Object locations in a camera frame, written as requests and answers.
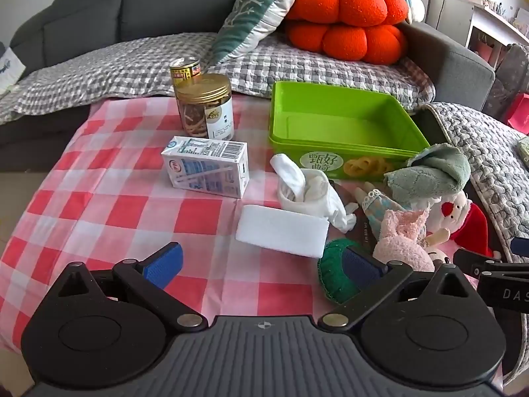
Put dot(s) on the red box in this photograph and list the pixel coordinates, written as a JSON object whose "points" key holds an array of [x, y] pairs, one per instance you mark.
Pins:
{"points": [[520, 111]]}

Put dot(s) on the white blue milk carton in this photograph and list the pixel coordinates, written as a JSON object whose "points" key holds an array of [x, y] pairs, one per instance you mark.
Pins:
{"points": [[206, 169]]}

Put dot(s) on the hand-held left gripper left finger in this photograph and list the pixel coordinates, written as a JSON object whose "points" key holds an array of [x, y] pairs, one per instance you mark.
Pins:
{"points": [[163, 264]]}

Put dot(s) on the grey patterned cloth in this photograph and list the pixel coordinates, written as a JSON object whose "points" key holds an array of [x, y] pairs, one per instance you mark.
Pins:
{"points": [[512, 74]]}

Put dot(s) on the green round plush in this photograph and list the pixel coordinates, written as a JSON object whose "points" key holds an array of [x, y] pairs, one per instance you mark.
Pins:
{"points": [[330, 269]]}

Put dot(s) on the grey sofa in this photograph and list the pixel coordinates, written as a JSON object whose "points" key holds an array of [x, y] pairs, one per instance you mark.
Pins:
{"points": [[124, 4]]}

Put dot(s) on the pale green packet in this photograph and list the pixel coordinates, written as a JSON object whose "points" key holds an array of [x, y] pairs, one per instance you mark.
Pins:
{"points": [[524, 147]]}

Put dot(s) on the white sock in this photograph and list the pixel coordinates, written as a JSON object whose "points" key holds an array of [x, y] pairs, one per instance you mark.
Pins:
{"points": [[297, 190]]}

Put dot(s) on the gold-lidded snack jar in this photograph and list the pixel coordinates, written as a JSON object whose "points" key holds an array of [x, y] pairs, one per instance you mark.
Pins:
{"points": [[203, 91]]}

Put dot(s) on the green towel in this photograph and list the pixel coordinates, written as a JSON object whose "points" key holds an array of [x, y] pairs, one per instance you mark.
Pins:
{"points": [[430, 173]]}

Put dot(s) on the santa plush toy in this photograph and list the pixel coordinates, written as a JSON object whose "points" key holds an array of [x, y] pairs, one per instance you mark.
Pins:
{"points": [[454, 211]]}

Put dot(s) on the white pillow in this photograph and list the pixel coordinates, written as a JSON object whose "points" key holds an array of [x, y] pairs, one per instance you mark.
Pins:
{"points": [[10, 70]]}

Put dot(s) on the pink checked tablecloth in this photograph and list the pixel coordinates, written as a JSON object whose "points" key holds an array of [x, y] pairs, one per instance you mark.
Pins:
{"points": [[103, 198]]}

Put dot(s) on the yellow drink can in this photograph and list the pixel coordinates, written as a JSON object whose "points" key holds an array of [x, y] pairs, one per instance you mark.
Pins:
{"points": [[186, 72]]}

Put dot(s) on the green plastic box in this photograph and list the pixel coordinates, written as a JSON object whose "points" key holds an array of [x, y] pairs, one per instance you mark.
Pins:
{"points": [[330, 130]]}

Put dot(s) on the grey pebbled blanket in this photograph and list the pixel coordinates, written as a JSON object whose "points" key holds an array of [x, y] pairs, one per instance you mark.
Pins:
{"points": [[487, 153]]}

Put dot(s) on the white shelf unit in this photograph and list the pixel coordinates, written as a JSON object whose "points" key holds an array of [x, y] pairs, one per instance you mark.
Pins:
{"points": [[479, 20]]}

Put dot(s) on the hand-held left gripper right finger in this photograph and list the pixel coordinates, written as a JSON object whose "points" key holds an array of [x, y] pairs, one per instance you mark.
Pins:
{"points": [[363, 266]]}

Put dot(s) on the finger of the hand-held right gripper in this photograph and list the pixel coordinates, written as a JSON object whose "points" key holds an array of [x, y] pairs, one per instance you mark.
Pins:
{"points": [[520, 246], [473, 261]]}

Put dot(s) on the white sponge block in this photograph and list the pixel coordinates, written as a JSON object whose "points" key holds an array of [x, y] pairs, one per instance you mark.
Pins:
{"points": [[281, 229]]}

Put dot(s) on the orange pumpkin cushion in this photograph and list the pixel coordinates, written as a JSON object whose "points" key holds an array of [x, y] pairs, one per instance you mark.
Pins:
{"points": [[351, 4]]}

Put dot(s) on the blue checked dress doll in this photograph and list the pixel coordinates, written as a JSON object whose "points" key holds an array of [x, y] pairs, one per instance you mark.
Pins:
{"points": [[374, 207]]}

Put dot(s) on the teal patterned cushion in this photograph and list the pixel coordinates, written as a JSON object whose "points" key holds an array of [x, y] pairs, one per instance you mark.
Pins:
{"points": [[256, 4]]}

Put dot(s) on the pink plush bunny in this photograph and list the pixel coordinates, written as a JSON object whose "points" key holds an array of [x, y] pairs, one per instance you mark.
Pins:
{"points": [[399, 240]]}

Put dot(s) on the grey checked blanket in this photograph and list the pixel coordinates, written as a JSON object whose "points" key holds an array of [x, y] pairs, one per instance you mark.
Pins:
{"points": [[103, 66]]}

